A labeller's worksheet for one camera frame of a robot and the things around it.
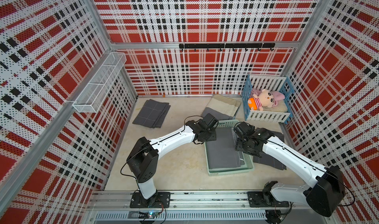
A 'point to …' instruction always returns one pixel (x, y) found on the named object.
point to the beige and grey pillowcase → (222, 107)
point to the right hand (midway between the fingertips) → (245, 148)
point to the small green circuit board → (151, 214)
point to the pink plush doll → (263, 97)
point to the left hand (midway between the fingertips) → (214, 135)
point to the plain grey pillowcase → (221, 153)
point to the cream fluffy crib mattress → (281, 106)
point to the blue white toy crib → (280, 84)
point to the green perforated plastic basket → (247, 167)
